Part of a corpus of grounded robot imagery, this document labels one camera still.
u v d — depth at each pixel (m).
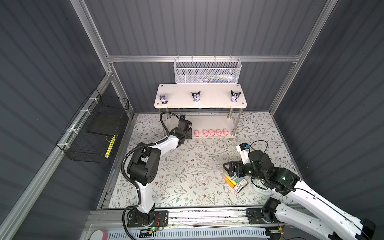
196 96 0.76
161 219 0.72
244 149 0.64
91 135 0.72
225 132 0.99
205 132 0.99
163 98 0.74
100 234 0.65
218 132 0.99
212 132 0.99
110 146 0.69
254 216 0.73
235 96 0.75
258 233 0.71
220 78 0.92
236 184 0.83
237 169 0.62
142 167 0.52
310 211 0.47
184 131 0.76
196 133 0.99
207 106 0.77
